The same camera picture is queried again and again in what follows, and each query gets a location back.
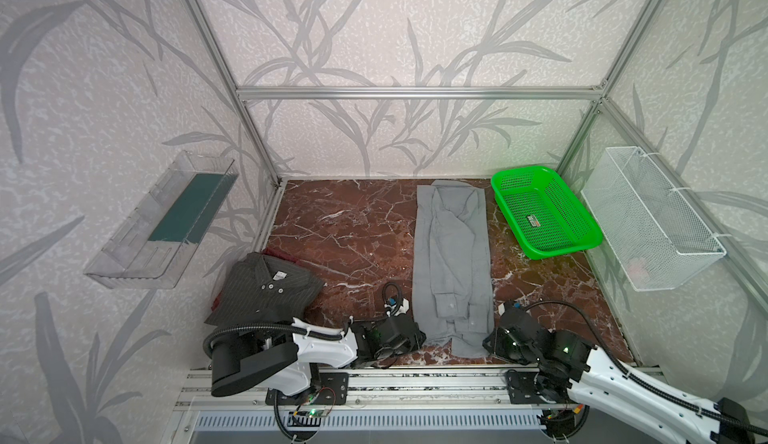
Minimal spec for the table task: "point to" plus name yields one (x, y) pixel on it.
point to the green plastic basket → (542, 215)
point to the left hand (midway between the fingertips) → (433, 334)
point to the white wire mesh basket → (654, 236)
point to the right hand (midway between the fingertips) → (481, 336)
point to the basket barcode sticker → (533, 220)
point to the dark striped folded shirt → (265, 288)
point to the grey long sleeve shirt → (452, 268)
